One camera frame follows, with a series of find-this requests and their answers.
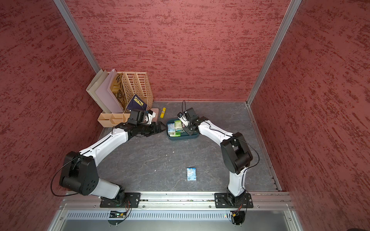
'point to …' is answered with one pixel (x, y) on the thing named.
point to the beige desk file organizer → (138, 95)
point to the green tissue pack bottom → (175, 134)
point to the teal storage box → (184, 135)
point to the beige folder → (91, 90)
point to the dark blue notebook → (137, 103)
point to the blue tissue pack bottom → (191, 172)
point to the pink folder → (105, 95)
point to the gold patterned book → (118, 91)
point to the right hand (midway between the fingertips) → (190, 128)
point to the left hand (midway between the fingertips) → (161, 132)
